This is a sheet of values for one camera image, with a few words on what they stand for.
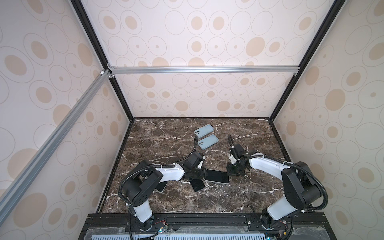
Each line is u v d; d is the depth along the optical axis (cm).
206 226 73
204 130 113
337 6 68
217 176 90
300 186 45
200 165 76
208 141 106
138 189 46
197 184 89
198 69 87
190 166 71
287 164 50
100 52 82
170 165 60
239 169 76
